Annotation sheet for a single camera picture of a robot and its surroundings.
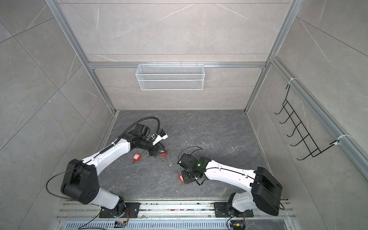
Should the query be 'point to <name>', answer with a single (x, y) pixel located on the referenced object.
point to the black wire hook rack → (306, 139)
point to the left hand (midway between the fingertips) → (164, 146)
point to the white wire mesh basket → (170, 77)
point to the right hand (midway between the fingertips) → (186, 176)
